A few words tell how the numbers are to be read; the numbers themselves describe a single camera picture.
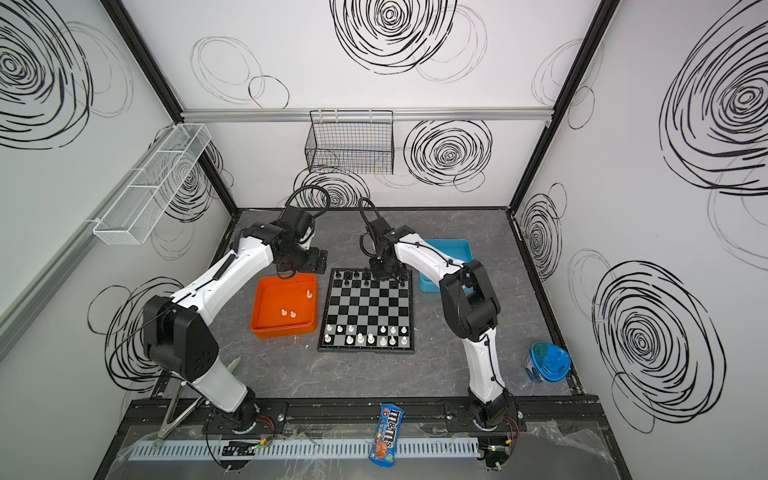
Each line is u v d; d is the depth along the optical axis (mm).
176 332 435
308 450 771
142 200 753
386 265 804
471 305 527
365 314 911
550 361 738
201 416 731
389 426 710
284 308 908
